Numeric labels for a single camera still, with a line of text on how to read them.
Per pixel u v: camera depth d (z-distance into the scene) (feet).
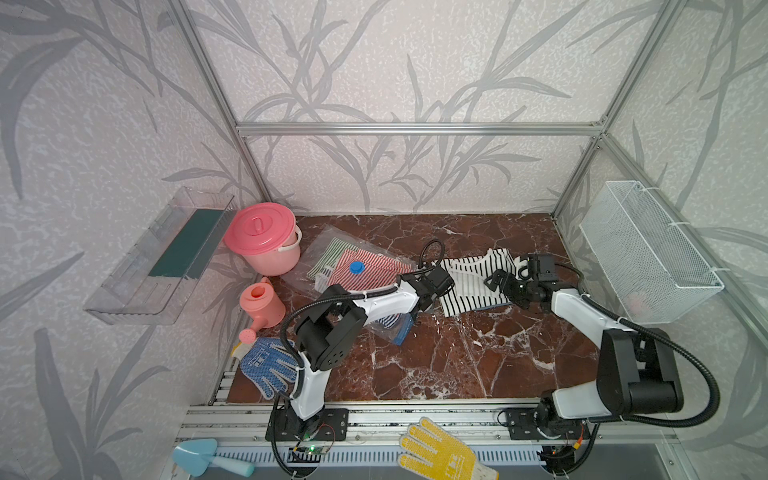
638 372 1.42
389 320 2.99
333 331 1.62
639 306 2.35
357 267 3.33
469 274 3.26
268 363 2.76
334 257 3.47
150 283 2.08
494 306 3.08
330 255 3.51
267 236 2.96
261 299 2.77
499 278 2.72
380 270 3.34
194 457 2.27
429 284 2.41
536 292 2.20
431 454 2.28
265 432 2.38
